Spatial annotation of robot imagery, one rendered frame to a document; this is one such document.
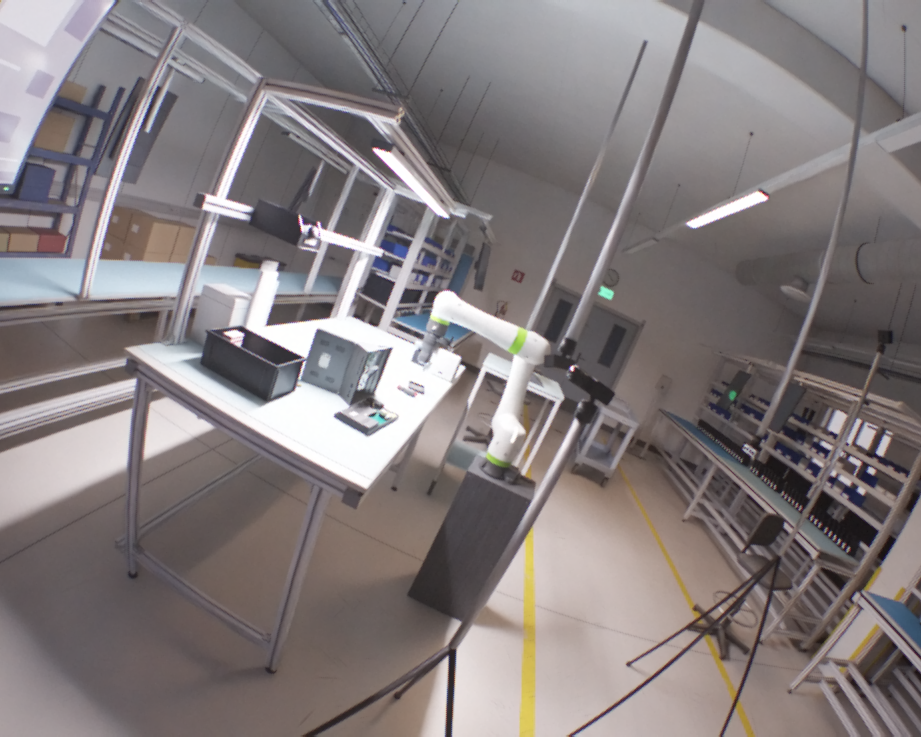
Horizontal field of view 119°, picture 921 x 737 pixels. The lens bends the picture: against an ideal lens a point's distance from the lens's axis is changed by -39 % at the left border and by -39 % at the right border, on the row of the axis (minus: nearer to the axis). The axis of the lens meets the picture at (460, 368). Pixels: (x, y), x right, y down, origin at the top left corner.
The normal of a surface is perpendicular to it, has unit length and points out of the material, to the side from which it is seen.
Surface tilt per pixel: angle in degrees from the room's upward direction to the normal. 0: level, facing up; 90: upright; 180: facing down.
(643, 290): 90
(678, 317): 90
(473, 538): 90
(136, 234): 90
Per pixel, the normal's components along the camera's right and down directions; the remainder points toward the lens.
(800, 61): -0.14, 0.15
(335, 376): 0.11, 0.25
